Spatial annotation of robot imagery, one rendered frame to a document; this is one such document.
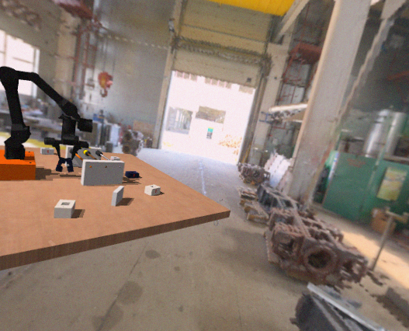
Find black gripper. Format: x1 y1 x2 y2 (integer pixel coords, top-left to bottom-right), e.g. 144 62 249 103
44 129 88 160

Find small white square block with hole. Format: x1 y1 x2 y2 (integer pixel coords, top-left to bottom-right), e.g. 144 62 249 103
54 200 75 218

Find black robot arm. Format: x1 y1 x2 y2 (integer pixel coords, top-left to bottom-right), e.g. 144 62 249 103
0 66 92 159

